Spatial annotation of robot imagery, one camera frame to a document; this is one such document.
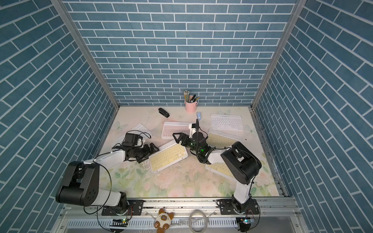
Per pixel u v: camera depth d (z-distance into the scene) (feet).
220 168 2.86
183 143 2.58
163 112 3.76
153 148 2.75
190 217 2.24
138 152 2.54
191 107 3.72
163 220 2.23
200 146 2.32
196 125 2.73
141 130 2.54
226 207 2.41
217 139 3.32
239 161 1.65
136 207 2.42
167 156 2.90
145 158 2.72
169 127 3.47
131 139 2.42
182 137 2.59
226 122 3.65
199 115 3.67
